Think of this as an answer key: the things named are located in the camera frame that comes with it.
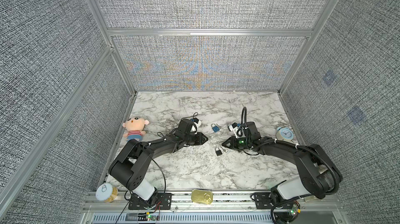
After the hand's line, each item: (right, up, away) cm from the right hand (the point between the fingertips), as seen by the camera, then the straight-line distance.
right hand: (222, 144), depth 88 cm
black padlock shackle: (-2, -5, +2) cm, 6 cm away
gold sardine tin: (-12, -20, -17) cm, 29 cm away
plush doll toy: (-51, +9, +5) cm, 52 cm away
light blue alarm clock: (+37, +5, +5) cm, 38 cm away
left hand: (-9, +2, 0) cm, 9 cm away
